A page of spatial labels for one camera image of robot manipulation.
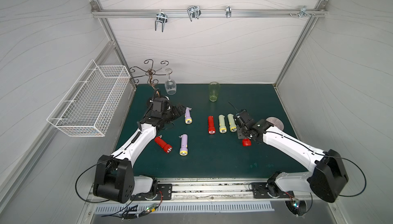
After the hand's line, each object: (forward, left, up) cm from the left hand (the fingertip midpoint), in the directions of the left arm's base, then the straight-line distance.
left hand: (181, 110), depth 84 cm
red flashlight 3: (-16, +8, -15) cm, 23 cm away
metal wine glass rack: (+15, +17, +14) cm, 27 cm away
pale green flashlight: (-3, -24, -14) cm, 28 cm away
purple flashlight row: (+3, -3, -15) cm, 16 cm away
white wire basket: (-9, +40, +14) cm, 44 cm away
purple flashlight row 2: (-17, -1, -14) cm, 22 cm away
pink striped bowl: (+2, -59, -14) cm, 61 cm away
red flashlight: (-3, -18, -14) cm, 23 cm away
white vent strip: (-43, -15, -18) cm, 49 cm away
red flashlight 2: (-15, -35, -6) cm, 39 cm away
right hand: (-8, -35, -7) cm, 37 cm away
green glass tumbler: (+26, -20, -8) cm, 33 cm away
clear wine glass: (+15, +8, +5) cm, 18 cm away
